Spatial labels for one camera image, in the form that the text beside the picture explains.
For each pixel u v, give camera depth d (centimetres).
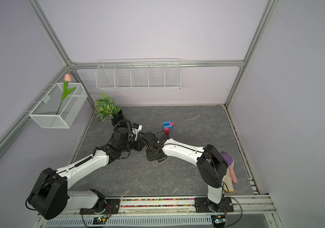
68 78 79
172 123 105
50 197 41
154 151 60
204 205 74
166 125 105
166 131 104
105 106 83
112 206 74
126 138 68
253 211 74
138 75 101
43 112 74
